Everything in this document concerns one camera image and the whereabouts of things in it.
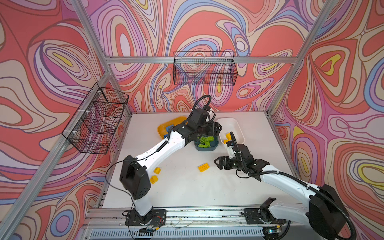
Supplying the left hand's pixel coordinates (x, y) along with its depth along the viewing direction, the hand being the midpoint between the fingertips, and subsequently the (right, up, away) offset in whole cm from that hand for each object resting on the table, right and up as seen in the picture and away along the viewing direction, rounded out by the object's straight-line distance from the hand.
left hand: (217, 126), depth 77 cm
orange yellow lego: (-6, -26, +14) cm, 30 cm away
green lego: (-3, -12, +22) cm, 25 cm away
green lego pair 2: (-6, -10, +24) cm, 26 cm away
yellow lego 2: (-34, -26, +10) cm, 44 cm away
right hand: (+3, -22, +7) cm, 23 cm away
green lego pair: (-1, -9, +25) cm, 26 cm away
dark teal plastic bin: (+1, -12, +21) cm, 25 cm away
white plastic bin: (+16, +1, +34) cm, 37 cm away
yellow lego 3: (-36, -31, +7) cm, 48 cm away
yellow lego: (+12, -7, +25) cm, 28 cm away
